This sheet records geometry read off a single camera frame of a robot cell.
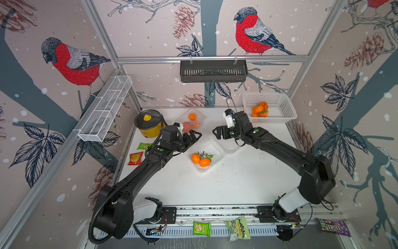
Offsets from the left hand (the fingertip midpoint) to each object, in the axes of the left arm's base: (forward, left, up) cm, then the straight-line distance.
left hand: (200, 135), depth 80 cm
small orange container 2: (+18, +3, -13) cm, 22 cm away
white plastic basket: (+36, -51, -16) cm, 65 cm away
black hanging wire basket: (+50, +1, +6) cm, 51 cm away
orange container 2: (+30, -39, -16) cm, 52 cm away
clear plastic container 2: (+28, +12, -17) cm, 35 cm away
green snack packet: (-38, 0, -19) cm, 43 cm away
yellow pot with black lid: (+17, +34, -10) cm, 39 cm away
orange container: (+31, -40, -13) cm, 53 cm away
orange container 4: (-6, +3, -15) cm, 17 cm away
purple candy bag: (-38, -63, -18) cm, 76 cm away
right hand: (+6, -11, -1) cm, 13 cm away
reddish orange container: (+36, -48, -14) cm, 62 cm away
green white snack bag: (-39, -17, -18) cm, 46 cm away
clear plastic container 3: (+5, -18, -19) cm, 27 cm away
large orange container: (+15, +9, -12) cm, 21 cm away
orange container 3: (-7, -2, -17) cm, 18 cm away
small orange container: (+30, +7, -18) cm, 36 cm away
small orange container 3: (+27, -45, -14) cm, 55 cm away
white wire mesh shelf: (-3, +49, +10) cm, 50 cm away
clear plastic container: (+4, -8, -20) cm, 22 cm away
